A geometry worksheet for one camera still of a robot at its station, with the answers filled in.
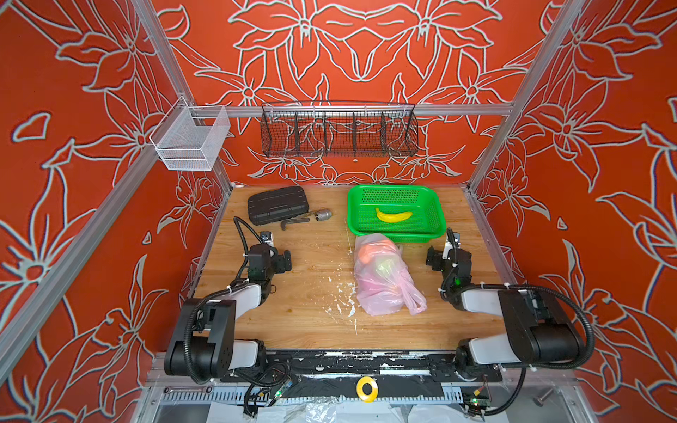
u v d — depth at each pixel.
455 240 0.77
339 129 0.97
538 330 0.44
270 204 1.04
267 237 0.81
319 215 1.05
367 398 0.68
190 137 0.93
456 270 0.69
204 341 0.42
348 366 0.74
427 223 1.06
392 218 1.06
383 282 0.79
